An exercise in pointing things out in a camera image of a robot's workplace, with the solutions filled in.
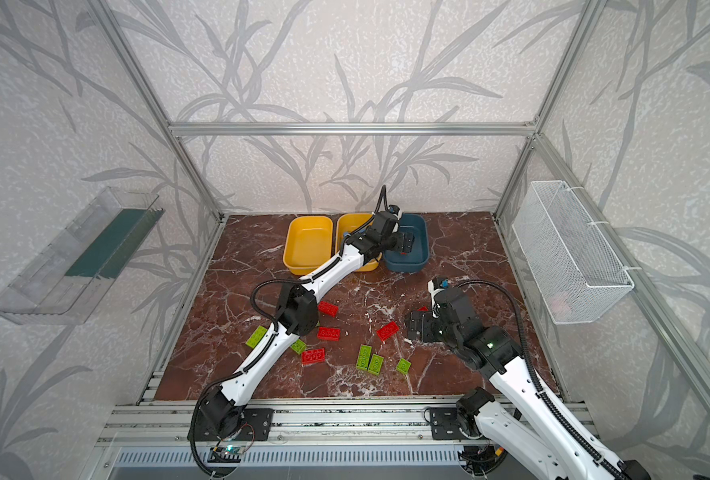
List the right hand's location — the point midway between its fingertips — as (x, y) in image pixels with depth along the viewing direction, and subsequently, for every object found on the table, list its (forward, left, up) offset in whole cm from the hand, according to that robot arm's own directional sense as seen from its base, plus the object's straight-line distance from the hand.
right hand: (421, 308), depth 76 cm
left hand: (+33, 0, -6) cm, 34 cm away
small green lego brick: (-10, +4, -16) cm, 19 cm away
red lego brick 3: (+1, +8, -16) cm, 18 cm away
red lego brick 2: (-7, +30, -16) cm, 34 cm away
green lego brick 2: (-6, +15, -17) cm, 24 cm away
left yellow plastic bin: (+34, +37, -14) cm, 52 cm away
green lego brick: (-2, +47, -14) cm, 49 cm away
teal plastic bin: (+44, -5, -17) cm, 48 cm away
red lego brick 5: (+29, +2, -15) cm, 33 cm away
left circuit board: (-30, +49, -18) cm, 60 cm away
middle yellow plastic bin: (+43, +23, -15) cm, 51 cm away
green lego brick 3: (-8, +12, -19) cm, 24 cm away
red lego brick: (0, +26, -16) cm, 31 cm away
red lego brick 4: (+7, -3, -16) cm, 18 cm away
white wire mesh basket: (-2, -30, +18) cm, 35 cm away
